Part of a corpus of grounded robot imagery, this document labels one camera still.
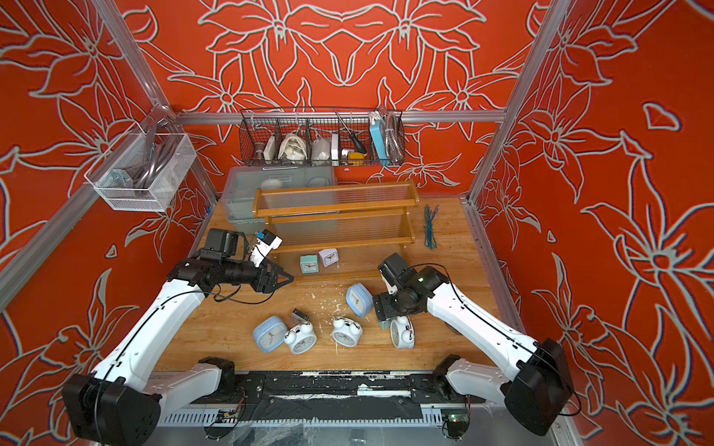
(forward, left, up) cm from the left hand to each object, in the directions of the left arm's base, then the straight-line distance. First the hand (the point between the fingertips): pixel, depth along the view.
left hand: (285, 271), depth 75 cm
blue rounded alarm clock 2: (-1, -21, -13) cm, 24 cm away
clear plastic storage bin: (+40, +28, -5) cm, 49 cm away
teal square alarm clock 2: (-7, -29, -17) cm, 34 cm away
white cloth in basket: (+39, +4, +13) cm, 41 cm away
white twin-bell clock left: (-14, -5, -12) cm, 19 cm away
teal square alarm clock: (+11, -3, -14) cm, 18 cm away
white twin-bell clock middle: (-11, -18, -12) cm, 24 cm away
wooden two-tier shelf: (+29, -12, -8) cm, 32 cm away
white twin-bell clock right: (-10, -33, -11) cm, 36 cm away
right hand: (-5, -28, -9) cm, 30 cm away
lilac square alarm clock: (+14, -9, -14) cm, 22 cm away
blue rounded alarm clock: (-13, +4, -14) cm, 19 cm away
